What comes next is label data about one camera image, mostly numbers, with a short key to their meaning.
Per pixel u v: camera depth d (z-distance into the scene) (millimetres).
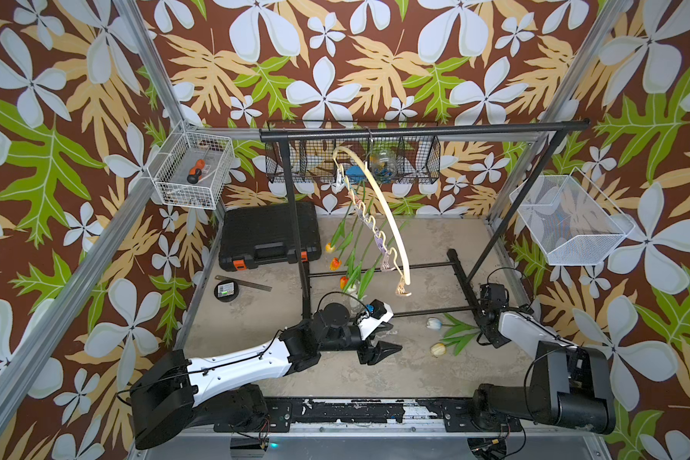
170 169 819
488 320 668
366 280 720
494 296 734
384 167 973
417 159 1011
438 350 839
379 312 593
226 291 958
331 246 905
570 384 906
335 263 853
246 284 1011
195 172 801
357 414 751
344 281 835
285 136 493
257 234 1076
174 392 405
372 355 616
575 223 802
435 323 887
